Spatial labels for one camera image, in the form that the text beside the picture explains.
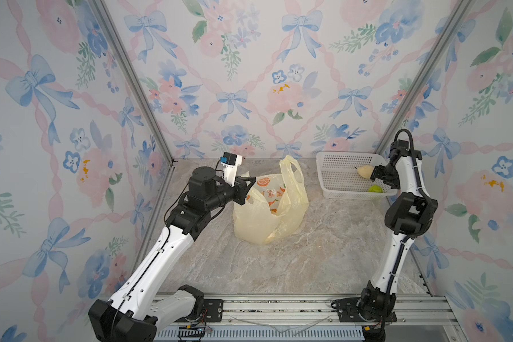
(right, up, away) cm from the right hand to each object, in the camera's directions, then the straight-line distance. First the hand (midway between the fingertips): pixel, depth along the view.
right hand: (385, 180), depth 97 cm
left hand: (-59, 0, -30) cm, 66 cm away
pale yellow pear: (-3, +5, +12) cm, 13 cm away
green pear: (-3, -4, +3) cm, 6 cm away
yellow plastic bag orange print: (-51, -10, -8) cm, 52 cm away
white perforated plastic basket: (-19, +1, +6) cm, 20 cm away
